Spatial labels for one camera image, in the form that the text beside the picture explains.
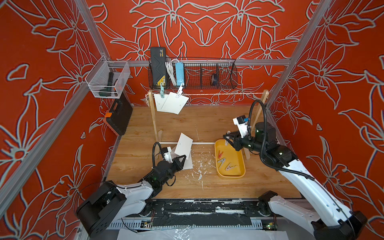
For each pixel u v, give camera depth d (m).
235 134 0.62
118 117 0.95
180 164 0.78
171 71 0.86
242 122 0.59
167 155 0.76
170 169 0.63
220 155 0.92
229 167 0.85
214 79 0.93
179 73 0.90
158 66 0.88
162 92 0.62
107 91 0.79
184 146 0.88
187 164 0.87
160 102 0.69
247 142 0.61
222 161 0.88
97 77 0.79
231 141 0.66
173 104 0.69
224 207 0.74
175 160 0.73
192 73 0.98
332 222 0.38
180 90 0.64
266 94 0.63
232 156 0.91
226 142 0.69
